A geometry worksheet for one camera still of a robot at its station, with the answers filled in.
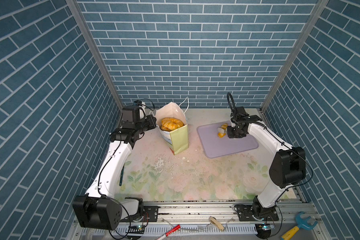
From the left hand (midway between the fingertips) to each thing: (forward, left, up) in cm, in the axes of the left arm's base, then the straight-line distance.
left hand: (156, 118), depth 76 cm
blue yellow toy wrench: (-44, -70, -25) cm, 87 cm away
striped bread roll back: (+7, -40, -21) cm, 45 cm away
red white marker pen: (-46, -7, -28) cm, 54 cm away
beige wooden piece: (-42, -28, -27) cm, 57 cm away
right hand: (+2, -43, -16) cm, 45 cm away
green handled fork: (-19, +22, -30) cm, 42 cm away
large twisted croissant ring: (+2, -6, -7) cm, 10 cm away
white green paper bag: (-7, -11, -11) cm, 17 cm away
